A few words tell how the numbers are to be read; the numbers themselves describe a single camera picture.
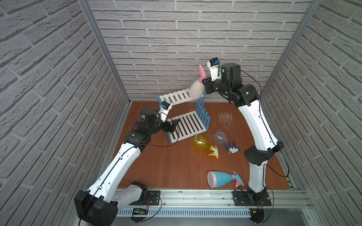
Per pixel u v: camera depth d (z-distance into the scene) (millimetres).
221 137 933
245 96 460
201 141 865
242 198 729
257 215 692
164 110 605
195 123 1031
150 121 537
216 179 727
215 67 570
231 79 488
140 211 721
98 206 362
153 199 727
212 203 729
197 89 726
